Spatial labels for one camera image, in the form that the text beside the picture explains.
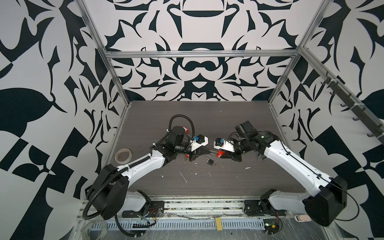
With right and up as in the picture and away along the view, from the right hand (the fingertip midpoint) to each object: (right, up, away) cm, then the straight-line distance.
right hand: (222, 151), depth 76 cm
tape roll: (-57, -7, +17) cm, 60 cm away
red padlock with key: (-17, 0, -7) cm, 19 cm away
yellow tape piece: (-3, -32, -6) cm, 33 cm away
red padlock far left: (-19, +8, +26) cm, 33 cm away
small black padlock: (-4, -9, +13) cm, 17 cm away
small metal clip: (+10, +3, -21) cm, 23 cm away
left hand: (-5, +2, -2) cm, 6 cm away
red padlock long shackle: (-2, 0, -3) cm, 3 cm away
